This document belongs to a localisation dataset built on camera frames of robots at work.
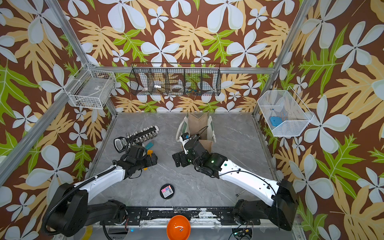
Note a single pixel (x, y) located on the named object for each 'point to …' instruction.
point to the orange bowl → (178, 228)
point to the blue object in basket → (275, 120)
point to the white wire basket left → (91, 88)
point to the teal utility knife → (149, 145)
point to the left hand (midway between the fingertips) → (152, 157)
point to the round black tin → (167, 191)
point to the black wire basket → (175, 79)
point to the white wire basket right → (286, 104)
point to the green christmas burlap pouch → (203, 126)
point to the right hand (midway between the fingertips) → (178, 153)
